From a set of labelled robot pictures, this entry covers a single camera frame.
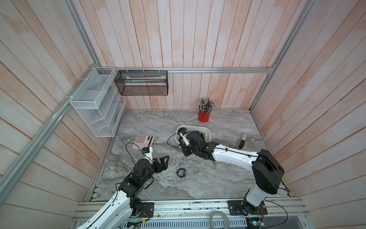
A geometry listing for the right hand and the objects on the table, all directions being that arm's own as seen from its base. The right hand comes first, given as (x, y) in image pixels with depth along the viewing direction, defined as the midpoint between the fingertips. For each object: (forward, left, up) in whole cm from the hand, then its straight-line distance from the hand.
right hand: (182, 146), depth 87 cm
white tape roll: (-34, -19, -7) cm, 40 cm away
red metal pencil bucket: (+32, -17, -9) cm, 37 cm away
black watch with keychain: (-15, -1, -8) cm, 17 cm away
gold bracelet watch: (+14, -16, -7) cm, 22 cm away
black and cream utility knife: (+8, -42, -6) cm, 43 cm away
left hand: (-10, +11, +1) cm, 15 cm away
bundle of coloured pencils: (+31, -17, +6) cm, 35 cm away
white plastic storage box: (+16, -16, -5) cm, 24 cm away
